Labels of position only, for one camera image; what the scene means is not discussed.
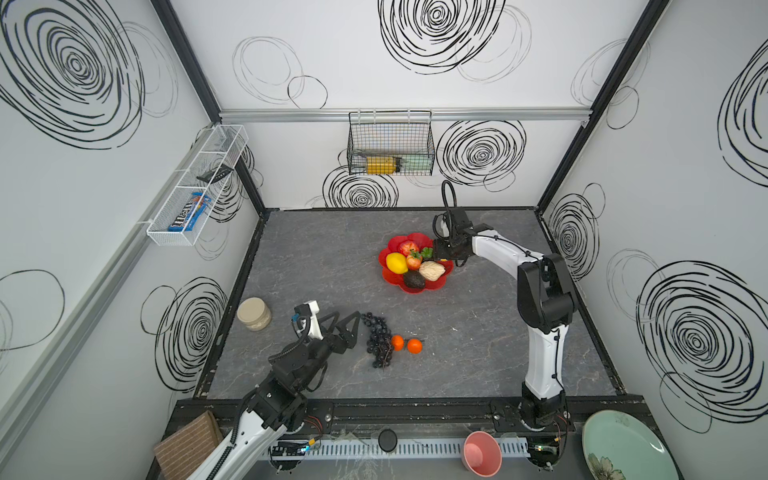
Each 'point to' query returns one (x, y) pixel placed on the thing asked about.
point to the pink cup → (481, 453)
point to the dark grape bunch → (380, 344)
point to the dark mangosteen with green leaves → (427, 253)
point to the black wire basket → (390, 143)
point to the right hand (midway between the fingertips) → (441, 250)
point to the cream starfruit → (431, 270)
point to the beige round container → (255, 314)
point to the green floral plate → (628, 445)
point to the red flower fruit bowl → (397, 280)
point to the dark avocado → (414, 279)
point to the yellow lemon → (397, 263)
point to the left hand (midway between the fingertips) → (351, 315)
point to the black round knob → (387, 439)
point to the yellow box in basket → (380, 165)
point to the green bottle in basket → (416, 162)
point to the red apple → (407, 247)
